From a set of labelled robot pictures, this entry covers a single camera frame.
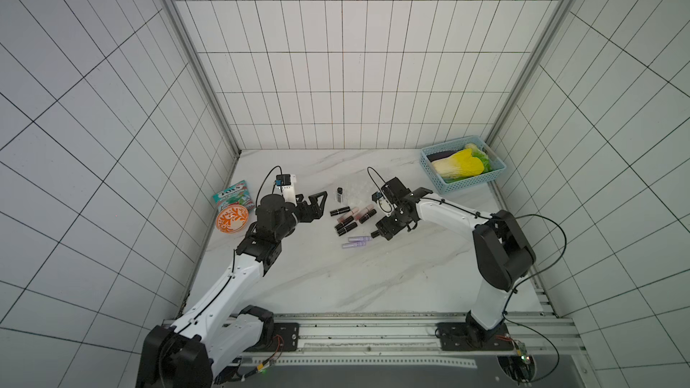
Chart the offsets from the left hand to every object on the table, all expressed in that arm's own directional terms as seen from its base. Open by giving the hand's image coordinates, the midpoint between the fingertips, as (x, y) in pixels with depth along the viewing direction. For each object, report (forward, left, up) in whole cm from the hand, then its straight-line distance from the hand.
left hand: (312, 199), depth 80 cm
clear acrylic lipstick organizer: (+15, -14, -17) cm, 27 cm away
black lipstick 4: (0, -11, -19) cm, 21 cm away
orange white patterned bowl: (+3, +32, -17) cm, 36 cm away
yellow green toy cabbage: (+25, -58, -10) cm, 64 cm away
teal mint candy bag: (+14, +33, -18) cm, 40 cm away
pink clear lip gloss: (+5, -11, -18) cm, 22 cm away
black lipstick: (+12, -8, -13) cm, 19 cm away
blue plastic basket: (+37, -55, -15) cm, 67 cm away
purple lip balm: (-4, -15, -19) cm, 24 cm away
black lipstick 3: (+1, -9, -18) cm, 20 cm away
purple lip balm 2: (-7, -13, -18) cm, 23 cm away
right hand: (0, -23, -16) cm, 28 cm away
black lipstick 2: (+7, -8, -17) cm, 20 cm away
